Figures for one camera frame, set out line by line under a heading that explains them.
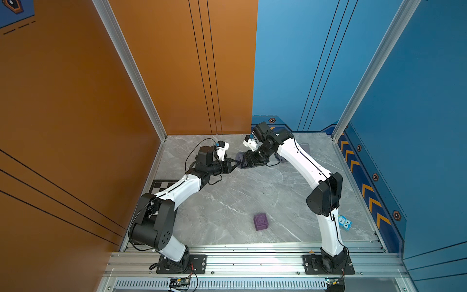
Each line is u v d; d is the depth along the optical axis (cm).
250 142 79
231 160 81
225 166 76
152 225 45
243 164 81
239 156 82
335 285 71
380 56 82
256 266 76
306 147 106
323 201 51
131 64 85
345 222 83
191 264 73
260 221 81
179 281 71
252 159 74
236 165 83
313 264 72
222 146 79
